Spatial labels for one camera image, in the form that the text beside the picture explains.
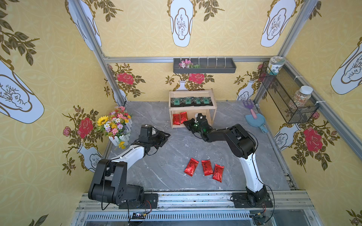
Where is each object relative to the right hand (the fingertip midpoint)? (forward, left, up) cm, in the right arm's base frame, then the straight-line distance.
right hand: (186, 118), depth 102 cm
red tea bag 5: (-36, -20, -4) cm, 41 cm away
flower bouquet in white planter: (-16, +42, +11) cm, 46 cm away
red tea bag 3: (-33, -4, -4) cm, 34 cm away
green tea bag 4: (+4, -14, +14) cm, 20 cm away
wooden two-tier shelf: (+12, -14, +14) cm, 23 cm away
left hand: (-16, +13, +3) cm, 21 cm away
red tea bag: (+1, +7, -2) cm, 8 cm away
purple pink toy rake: (+23, -54, -8) cm, 59 cm away
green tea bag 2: (+3, -1, +15) cm, 15 cm away
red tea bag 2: (+2, +2, 0) cm, 3 cm away
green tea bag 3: (+4, -8, +15) cm, 17 cm away
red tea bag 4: (-33, -13, -4) cm, 36 cm away
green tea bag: (+2, +6, +15) cm, 16 cm away
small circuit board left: (-58, +23, -9) cm, 63 cm away
